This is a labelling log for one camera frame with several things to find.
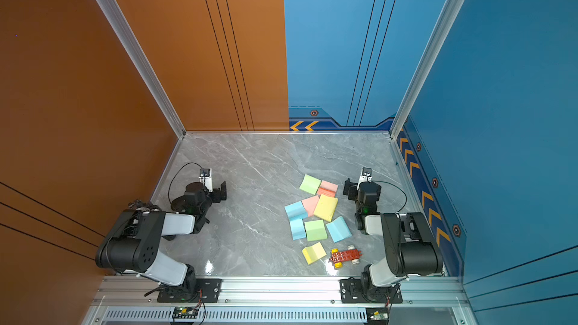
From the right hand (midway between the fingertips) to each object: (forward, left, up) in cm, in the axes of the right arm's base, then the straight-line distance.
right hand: (360, 180), depth 94 cm
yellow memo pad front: (-28, +20, -5) cm, 35 cm away
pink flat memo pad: (-8, +21, -6) cm, 24 cm away
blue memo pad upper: (-11, +27, -6) cm, 30 cm away
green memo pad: (+1, +21, -6) cm, 22 cm away
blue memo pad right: (-19, +11, -5) cm, 23 cm away
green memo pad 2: (-19, +19, -7) cm, 28 cm away
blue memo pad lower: (-19, +26, -7) cm, 33 cm away
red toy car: (-29, +7, -4) cm, 30 cm away
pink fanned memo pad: (-2, +14, -4) cm, 14 cm away
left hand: (0, +62, 0) cm, 62 cm away
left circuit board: (-46, +62, -7) cm, 77 cm away
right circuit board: (-45, +1, -9) cm, 46 cm away
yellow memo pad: (-10, +15, -5) cm, 19 cm away
